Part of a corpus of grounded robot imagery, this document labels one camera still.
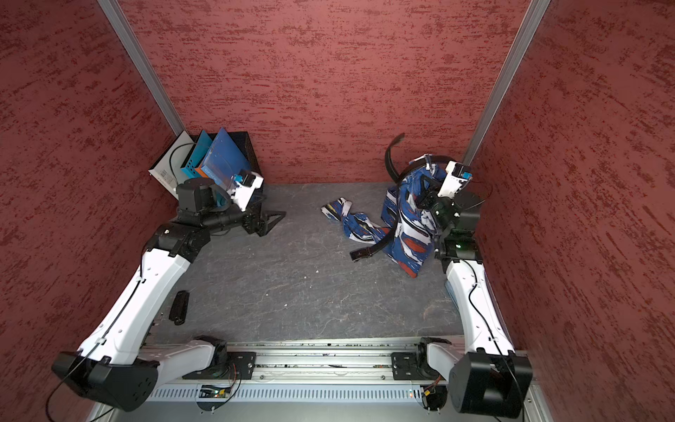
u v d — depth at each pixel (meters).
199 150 0.90
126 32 0.74
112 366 0.37
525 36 0.76
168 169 0.87
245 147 1.00
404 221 0.76
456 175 0.59
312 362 0.76
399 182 0.76
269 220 0.61
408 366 0.74
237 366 0.74
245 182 0.57
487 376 0.37
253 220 0.60
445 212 0.62
